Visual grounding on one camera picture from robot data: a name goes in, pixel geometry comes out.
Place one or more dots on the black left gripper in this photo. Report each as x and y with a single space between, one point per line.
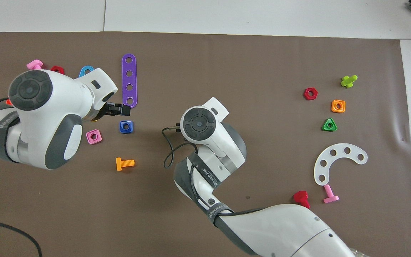
108 103

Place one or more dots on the blue square plastic nut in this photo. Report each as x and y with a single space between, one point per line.
122 127

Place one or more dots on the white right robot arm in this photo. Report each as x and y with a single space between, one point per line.
280 232

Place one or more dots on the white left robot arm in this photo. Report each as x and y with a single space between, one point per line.
48 117

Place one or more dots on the purple four-hole strip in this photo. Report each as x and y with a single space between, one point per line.
129 80

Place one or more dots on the pink square plastic nut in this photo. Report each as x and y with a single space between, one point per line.
89 136

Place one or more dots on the orange plastic bolt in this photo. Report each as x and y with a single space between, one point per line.
124 163

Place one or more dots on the blue two-hole strip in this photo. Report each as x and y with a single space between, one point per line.
82 73

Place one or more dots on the red hexagonal plastic nut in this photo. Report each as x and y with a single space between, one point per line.
306 94
54 68

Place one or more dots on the pink plastic bolt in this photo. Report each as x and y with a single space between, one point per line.
330 194
34 64

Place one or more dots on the brown paper table mat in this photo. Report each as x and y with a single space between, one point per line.
248 71

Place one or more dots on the red plastic bolt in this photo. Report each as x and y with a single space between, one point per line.
301 198

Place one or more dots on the green triangular plastic nut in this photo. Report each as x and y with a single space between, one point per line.
325 127

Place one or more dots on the white curved five-hole plate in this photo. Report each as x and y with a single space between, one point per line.
321 171

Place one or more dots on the orange square plastic nut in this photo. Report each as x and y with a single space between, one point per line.
334 106

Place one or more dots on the lime green plastic bolt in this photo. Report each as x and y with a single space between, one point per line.
348 81

